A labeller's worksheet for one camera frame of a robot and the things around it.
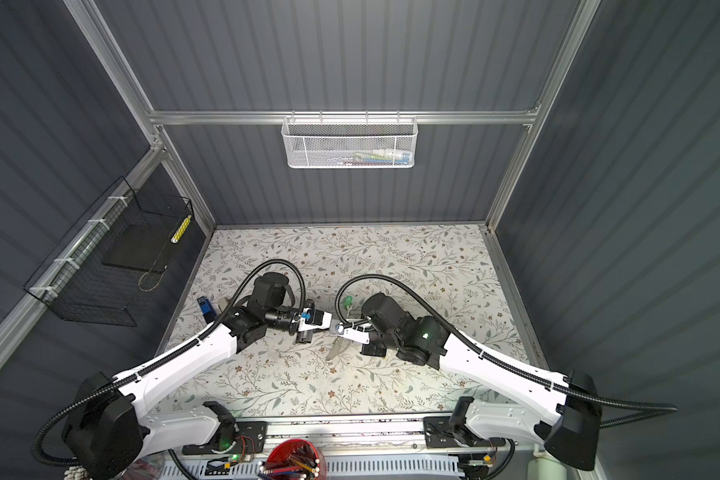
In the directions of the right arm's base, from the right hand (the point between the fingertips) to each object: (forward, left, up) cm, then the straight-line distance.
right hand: (359, 326), depth 74 cm
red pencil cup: (-27, +14, -11) cm, 32 cm away
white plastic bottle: (-28, -40, -12) cm, 50 cm away
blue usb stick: (+12, +50, -15) cm, 53 cm away
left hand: (0, +4, +1) cm, 5 cm away
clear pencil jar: (-30, +52, +1) cm, 60 cm away
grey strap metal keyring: (+1, +6, -12) cm, 14 cm away
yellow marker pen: (+24, +49, +11) cm, 56 cm away
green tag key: (+18, +5, -18) cm, 26 cm away
